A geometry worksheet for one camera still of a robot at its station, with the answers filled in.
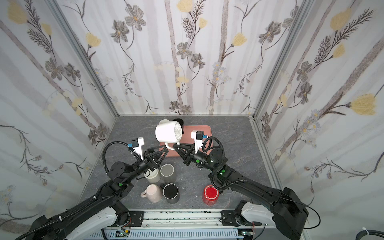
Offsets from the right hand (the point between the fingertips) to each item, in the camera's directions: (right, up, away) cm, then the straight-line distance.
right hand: (172, 145), depth 60 cm
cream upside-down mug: (-14, -19, +20) cm, 31 cm away
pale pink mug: (-12, -25, +14) cm, 31 cm away
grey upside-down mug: (-6, -16, +18) cm, 25 cm away
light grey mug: (-13, +13, +44) cm, 48 cm away
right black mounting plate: (+26, -38, +13) cm, 48 cm away
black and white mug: (-2, +13, +45) cm, 47 cm away
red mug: (+17, -27, +15) cm, 36 cm away
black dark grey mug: (-3, -26, +15) cm, 30 cm away
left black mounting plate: (-20, -38, +13) cm, 45 cm away
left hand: (-4, -1, +2) cm, 5 cm away
